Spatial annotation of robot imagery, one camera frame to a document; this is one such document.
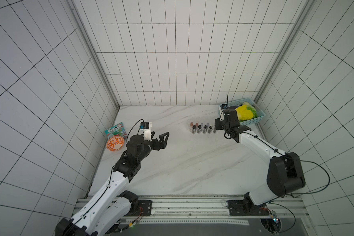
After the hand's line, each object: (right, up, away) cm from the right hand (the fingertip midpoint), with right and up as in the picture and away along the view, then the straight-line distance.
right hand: (212, 118), depth 91 cm
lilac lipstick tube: (-6, -5, +9) cm, 12 cm away
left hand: (-32, -9, -14) cm, 36 cm away
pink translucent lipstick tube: (-9, -4, +8) cm, 12 cm away
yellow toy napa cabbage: (+26, +3, +13) cm, 29 cm away
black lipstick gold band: (0, -6, +7) cm, 10 cm away
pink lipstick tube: (-13, -6, +8) cm, 16 cm away
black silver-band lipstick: (-11, -9, +9) cm, 17 cm away
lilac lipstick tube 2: (-1, -4, +9) cm, 10 cm away
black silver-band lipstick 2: (-8, -7, +7) cm, 13 cm away
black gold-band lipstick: (-3, -9, +10) cm, 14 cm away
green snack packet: (-65, -8, +11) cm, 66 cm away
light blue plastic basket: (+40, +3, +16) cm, 43 cm away
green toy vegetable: (+33, +9, +20) cm, 39 cm away
